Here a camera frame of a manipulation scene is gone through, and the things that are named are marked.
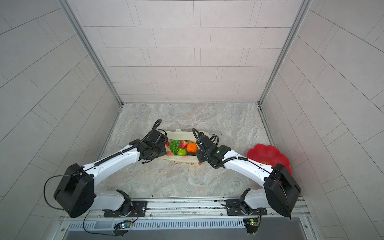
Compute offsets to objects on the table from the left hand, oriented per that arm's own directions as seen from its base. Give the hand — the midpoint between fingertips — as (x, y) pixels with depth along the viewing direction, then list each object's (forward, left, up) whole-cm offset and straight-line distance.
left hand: (168, 149), depth 86 cm
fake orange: (+2, -14, -1) cm, 14 cm away
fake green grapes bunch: (+4, -3, -2) cm, 5 cm away
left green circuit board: (-35, +15, -2) cm, 38 cm away
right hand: (-3, -19, +1) cm, 19 cm away
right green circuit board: (-34, -44, -4) cm, 55 cm away
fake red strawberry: (+4, -9, -2) cm, 10 cm away
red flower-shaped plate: (-1, -60, -4) cm, 60 cm away
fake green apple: (-1, -8, 0) cm, 8 cm away
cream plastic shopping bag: (+7, -6, +6) cm, 11 cm away
